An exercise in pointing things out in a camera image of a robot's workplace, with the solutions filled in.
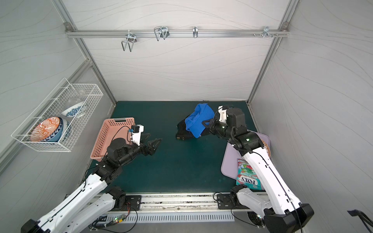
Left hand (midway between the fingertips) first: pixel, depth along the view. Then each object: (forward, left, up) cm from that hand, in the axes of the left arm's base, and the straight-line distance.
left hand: (155, 138), depth 72 cm
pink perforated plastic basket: (+19, +40, -22) cm, 50 cm away
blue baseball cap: (+11, -24, +8) cm, 27 cm away
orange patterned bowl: (-4, +43, +12) cm, 45 cm away
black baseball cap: (+15, -12, -19) cm, 27 cm away
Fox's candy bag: (-11, -49, -21) cm, 55 cm away
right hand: (+4, -23, +9) cm, 25 cm away
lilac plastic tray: (-5, -41, -24) cm, 48 cm away
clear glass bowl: (+22, +46, +8) cm, 52 cm away
